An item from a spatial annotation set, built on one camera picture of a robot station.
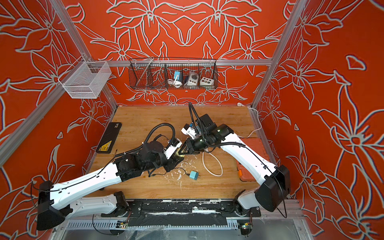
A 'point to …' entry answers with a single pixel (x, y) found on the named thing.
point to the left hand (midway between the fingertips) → (181, 154)
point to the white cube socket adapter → (206, 81)
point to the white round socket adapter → (193, 79)
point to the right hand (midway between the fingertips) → (178, 154)
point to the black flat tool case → (109, 138)
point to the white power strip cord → (219, 161)
